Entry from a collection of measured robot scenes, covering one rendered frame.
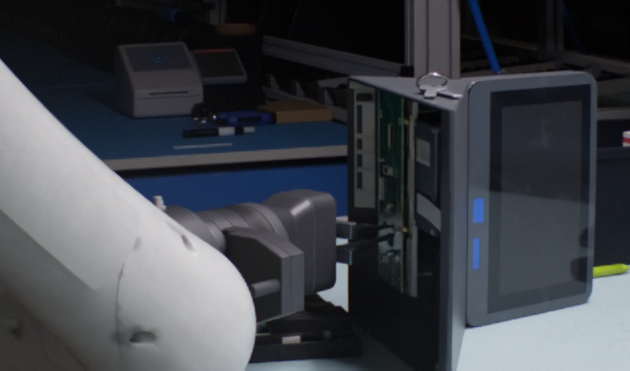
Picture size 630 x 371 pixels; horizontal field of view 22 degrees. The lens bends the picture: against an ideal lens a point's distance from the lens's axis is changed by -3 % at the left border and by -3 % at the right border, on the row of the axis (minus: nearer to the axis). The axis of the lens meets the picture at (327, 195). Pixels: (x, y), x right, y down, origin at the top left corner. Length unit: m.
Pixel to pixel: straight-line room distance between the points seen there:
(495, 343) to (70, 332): 0.50
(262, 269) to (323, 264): 0.13
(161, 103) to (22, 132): 2.48
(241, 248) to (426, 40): 1.79
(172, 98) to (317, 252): 2.11
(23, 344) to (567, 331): 0.53
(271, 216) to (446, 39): 1.73
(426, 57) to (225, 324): 1.99
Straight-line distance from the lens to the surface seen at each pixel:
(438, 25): 2.87
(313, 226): 1.21
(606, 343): 1.32
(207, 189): 2.83
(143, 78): 3.32
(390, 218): 1.30
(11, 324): 1.00
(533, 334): 1.34
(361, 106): 1.35
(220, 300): 0.92
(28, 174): 0.83
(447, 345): 1.16
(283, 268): 1.09
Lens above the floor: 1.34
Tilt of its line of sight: 10 degrees down
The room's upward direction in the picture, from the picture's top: straight up
